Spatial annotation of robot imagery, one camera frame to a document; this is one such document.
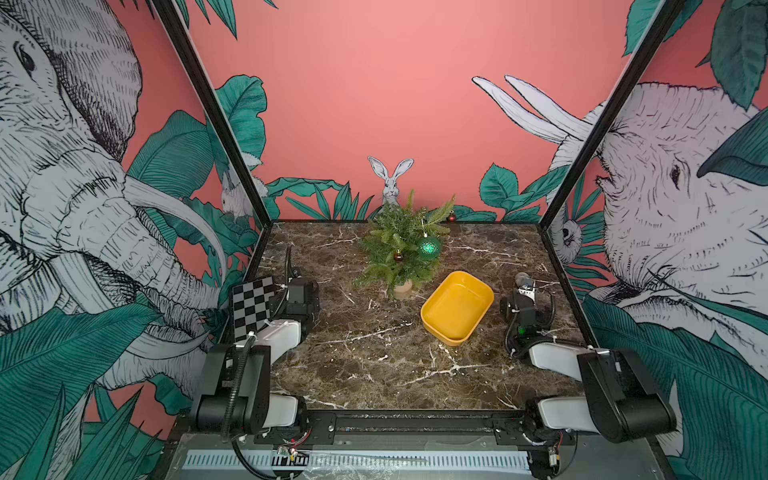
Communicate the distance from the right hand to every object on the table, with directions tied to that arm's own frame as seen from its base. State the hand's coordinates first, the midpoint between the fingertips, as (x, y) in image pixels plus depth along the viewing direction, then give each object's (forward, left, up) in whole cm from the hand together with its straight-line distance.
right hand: (526, 295), depth 91 cm
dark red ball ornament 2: (+9, +25, +24) cm, 36 cm away
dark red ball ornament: (-4, +40, +24) cm, 47 cm away
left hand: (0, +73, +1) cm, 73 cm away
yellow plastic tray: (-2, +21, -6) cm, 22 cm away
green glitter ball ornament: (-3, +33, +27) cm, 42 cm away
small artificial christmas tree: (-2, +39, +25) cm, 47 cm away
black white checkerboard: (-2, +87, -3) cm, 87 cm away
